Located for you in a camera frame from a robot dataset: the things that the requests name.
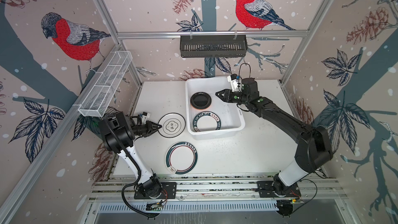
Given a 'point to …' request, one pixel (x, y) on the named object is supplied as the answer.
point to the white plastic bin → (231, 116)
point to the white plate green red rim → (181, 157)
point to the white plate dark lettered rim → (207, 121)
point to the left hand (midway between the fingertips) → (158, 127)
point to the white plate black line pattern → (173, 125)
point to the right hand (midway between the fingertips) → (216, 95)
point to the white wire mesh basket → (100, 94)
